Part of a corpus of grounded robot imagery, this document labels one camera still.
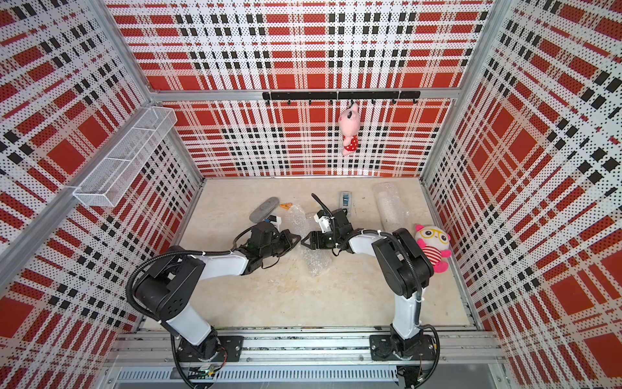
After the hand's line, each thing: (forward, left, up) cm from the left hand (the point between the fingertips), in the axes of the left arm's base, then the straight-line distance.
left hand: (306, 237), depth 91 cm
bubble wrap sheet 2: (+15, -37, -4) cm, 40 cm away
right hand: (0, -2, -4) cm, 4 cm away
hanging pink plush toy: (+34, -17, +27) cm, 47 cm away
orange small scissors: (+21, +11, -7) cm, 25 cm away
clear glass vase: (-9, -5, -1) cm, 10 cm away
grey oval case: (+17, +20, -4) cm, 26 cm away
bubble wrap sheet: (+6, +4, +1) cm, 8 cm away
